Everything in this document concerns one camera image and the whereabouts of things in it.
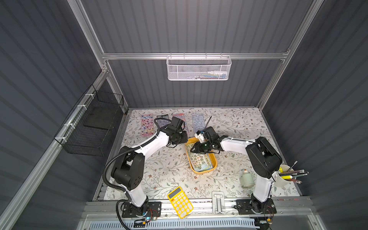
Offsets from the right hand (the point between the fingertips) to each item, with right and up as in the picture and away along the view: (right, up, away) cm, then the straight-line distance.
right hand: (193, 151), depth 91 cm
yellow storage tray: (+12, -3, -4) cm, 13 cm away
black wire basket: (-56, +15, -18) cm, 61 cm away
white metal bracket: (+12, -24, -17) cm, 32 cm away
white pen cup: (+44, -12, -18) cm, 49 cm away
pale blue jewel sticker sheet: (+5, +19, +21) cm, 29 cm away
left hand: (-3, +7, -3) cm, 8 cm away
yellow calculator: (-7, -24, -17) cm, 30 cm away
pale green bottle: (+28, -12, -15) cm, 34 cm away
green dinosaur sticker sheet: (+4, -6, -3) cm, 8 cm away
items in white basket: (+12, +49, +1) cm, 51 cm away
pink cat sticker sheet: (-35, +16, +17) cm, 42 cm away
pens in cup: (+48, -9, -16) cm, 52 cm away
